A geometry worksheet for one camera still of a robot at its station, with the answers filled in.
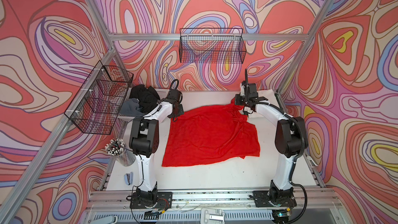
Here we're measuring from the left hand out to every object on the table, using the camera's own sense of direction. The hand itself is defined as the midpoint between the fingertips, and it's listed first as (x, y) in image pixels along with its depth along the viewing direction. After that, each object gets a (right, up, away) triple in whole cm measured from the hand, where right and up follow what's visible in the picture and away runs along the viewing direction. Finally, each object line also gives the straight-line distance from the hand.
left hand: (180, 111), depth 101 cm
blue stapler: (-23, -34, -23) cm, 47 cm away
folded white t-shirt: (+63, +11, +10) cm, 65 cm away
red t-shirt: (+18, -14, -5) cm, 23 cm away
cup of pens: (-26, -17, -29) cm, 42 cm away
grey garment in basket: (-31, +2, -3) cm, 31 cm away
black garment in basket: (-23, +10, +3) cm, 25 cm away
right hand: (+38, +7, -1) cm, 38 cm away
